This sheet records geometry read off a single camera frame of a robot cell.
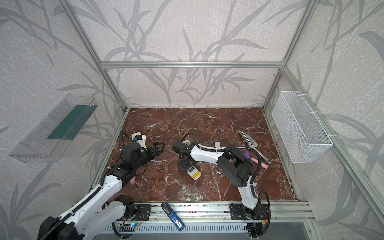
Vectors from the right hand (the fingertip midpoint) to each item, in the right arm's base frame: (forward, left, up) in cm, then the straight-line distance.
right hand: (188, 159), depth 92 cm
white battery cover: (+11, -19, -1) cm, 22 cm away
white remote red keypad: (-9, -4, +1) cm, 10 cm away
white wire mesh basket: (-5, -51, +34) cm, 62 cm away
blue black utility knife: (-34, +1, +3) cm, 34 cm away
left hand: (+3, +13, +16) cm, 21 cm away
